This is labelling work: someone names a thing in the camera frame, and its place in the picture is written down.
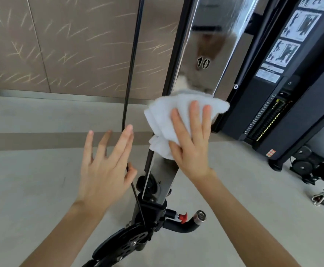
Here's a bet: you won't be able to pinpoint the person's left hand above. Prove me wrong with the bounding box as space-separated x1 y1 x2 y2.
73 124 138 217

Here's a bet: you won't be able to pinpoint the chrome numbered rail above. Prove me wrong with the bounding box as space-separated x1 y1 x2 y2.
141 0 262 206

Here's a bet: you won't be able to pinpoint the black adjustable pulley carriage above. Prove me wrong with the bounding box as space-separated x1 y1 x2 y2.
289 146 324 187
81 175 207 267

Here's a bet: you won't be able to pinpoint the black straight attachment bar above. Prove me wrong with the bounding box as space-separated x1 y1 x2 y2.
233 0 276 90

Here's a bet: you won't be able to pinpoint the black weight stack plates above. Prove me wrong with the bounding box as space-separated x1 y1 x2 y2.
244 94 293 144

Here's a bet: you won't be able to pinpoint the strip of exercise pictogram stickers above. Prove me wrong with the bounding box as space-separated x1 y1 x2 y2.
255 0 324 84

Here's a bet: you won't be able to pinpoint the black weight stack cover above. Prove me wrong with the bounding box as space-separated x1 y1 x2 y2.
220 0 324 170

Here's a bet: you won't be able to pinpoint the black cable machine frame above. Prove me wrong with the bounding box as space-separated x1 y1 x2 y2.
162 0 324 173

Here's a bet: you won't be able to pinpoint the white cleaning cloth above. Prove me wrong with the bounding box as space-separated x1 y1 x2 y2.
144 91 230 161

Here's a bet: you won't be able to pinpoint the person's right hand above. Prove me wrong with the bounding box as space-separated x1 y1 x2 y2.
168 100 217 183

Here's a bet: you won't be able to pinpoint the person's right forearm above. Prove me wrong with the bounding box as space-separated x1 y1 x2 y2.
194 171 301 267

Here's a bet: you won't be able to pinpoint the thin black machine cable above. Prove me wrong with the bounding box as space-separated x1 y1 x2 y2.
121 0 146 230

